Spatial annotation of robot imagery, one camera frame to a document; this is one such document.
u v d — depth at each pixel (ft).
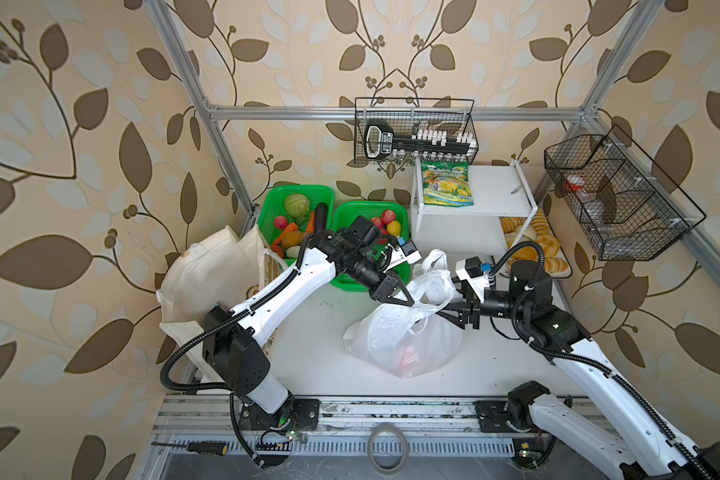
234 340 1.35
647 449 1.30
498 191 2.58
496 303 1.93
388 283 1.96
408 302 2.15
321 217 3.67
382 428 2.43
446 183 2.53
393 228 3.46
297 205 3.67
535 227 3.60
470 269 1.86
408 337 2.47
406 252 2.06
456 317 1.98
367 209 3.69
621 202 2.46
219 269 2.60
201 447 2.27
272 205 3.75
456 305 1.94
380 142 2.77
